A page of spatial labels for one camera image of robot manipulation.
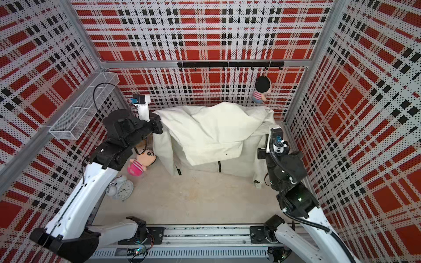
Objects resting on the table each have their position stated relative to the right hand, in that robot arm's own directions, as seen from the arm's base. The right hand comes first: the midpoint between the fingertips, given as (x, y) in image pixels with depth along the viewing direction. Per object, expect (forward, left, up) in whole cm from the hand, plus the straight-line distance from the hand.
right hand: (270, 131), depth 59 cm
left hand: (+9, +40, +1) cm, 41 cm away
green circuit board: (-34, +54, -39) cm, 75 cm away
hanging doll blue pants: (+44, -6, -9) cm, 45 cm away
